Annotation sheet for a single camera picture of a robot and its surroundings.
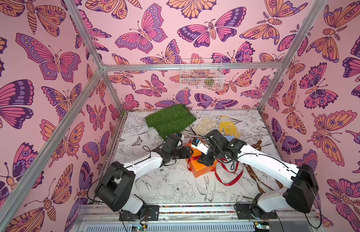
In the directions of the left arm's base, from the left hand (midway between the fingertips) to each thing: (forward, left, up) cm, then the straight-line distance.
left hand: (190, 151), depth 87 cm
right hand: (-5, -5, +5) cm, 9 cm away
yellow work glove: (+26, -30, -9) cm, 40 cm away
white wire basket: (+43, -7, +26) cm, 51 cm away
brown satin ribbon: (+10, -46, -9) cm, 48 cm away
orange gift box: (-11, -3, +2) cm, 12 cm away
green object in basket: (+39, -13, +22) cm, 46 cm away
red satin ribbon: (-8, -15, -8) cm, 19 cm away
